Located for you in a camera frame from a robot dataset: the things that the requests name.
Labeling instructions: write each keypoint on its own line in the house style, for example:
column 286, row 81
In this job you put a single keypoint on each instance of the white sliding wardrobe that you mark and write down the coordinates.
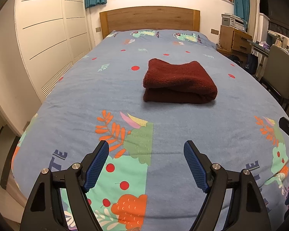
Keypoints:
column 52, row 36

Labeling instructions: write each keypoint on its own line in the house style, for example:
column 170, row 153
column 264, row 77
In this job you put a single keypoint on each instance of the blue patterned bed cover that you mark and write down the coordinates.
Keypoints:
column 146, row 181

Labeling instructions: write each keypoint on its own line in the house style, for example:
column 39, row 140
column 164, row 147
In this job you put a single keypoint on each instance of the black backpack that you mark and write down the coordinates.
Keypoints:
column 251, row 64

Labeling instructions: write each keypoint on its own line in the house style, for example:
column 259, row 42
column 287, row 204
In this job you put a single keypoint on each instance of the wall socket plate right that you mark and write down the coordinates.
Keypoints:
column 215, row 32

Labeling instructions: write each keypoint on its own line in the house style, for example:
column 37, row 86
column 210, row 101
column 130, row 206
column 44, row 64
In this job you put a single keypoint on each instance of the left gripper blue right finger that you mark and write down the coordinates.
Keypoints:
column 247, row 210

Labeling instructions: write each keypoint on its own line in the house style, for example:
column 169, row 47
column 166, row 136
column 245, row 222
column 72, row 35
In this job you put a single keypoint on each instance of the wooden drawer cabinet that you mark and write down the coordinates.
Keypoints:
column 234, row 43

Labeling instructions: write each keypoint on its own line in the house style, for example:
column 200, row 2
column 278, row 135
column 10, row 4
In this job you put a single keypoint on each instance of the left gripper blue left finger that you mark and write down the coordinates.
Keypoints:
column 44, row 210

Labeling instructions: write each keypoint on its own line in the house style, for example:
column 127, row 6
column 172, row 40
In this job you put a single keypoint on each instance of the wooden headboard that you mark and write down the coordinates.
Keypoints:
column 149, row 17

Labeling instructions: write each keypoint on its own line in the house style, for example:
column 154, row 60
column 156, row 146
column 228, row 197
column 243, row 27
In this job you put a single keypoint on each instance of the dark red knit sweater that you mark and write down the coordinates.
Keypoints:
column 183, row 83

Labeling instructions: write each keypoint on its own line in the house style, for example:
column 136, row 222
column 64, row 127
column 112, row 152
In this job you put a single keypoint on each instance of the grey padded chair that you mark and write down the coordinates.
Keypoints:
column 276, row 75

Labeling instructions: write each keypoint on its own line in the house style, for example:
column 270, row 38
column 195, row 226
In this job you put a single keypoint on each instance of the cluttered desk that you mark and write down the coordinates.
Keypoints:
column 264, row 47

